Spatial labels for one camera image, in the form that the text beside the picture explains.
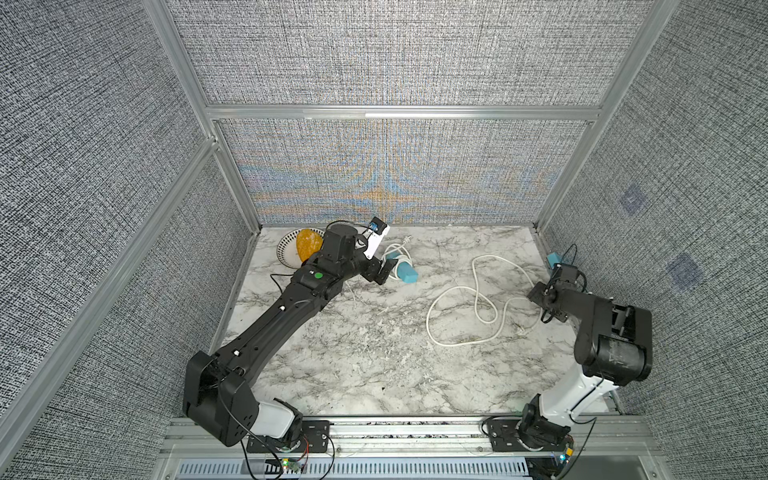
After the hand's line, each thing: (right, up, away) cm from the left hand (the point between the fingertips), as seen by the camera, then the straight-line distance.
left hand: (387, 246), depth 77 cm
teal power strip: (+62, -4, +33) cm, 71 cm away
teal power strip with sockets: (+6, -7, +23) cm, 25 cm away
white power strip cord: (+4, -3, +26) cm, 26 cm away
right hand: (+53, -14, +20) cm, 58 cm away
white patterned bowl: (-36, 0, +33) cm, 49 cm away
